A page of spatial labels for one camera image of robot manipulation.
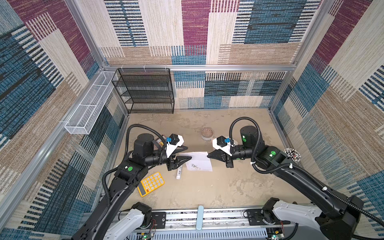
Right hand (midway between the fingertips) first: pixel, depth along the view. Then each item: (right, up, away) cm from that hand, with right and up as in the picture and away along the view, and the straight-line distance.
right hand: (210, 156), depth 65 cm
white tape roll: (+2, +7, +41) cm, 42 cm away
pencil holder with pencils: (+43, -1, +11) cm, 44 cm away
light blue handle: (-4, -31, +7) cm, 32 cm away
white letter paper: (-4, -3, +3) cm, 6 cm away
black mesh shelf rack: (-42, +38, +45) cm, 73 cm away
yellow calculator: (-31, -19, +18) cm, 40 cm away
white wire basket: (-73, +21, +29) cm, 81 cm away
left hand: (-9, +3, -1) cm, 10 cm away
